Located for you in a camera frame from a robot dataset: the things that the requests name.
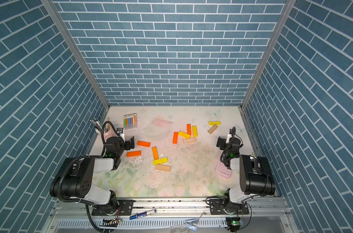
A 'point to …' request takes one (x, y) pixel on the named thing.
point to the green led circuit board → (234, 224)
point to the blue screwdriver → (142, 214)
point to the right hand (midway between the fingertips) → (229, 138)
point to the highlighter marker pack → (130, 121)
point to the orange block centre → (175, 138)
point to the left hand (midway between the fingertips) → (129, 136)
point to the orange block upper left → (143, 143)
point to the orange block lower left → (135, 153)
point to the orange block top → (188, 129)
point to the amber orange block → (155, 155)
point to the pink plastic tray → (222, 170)
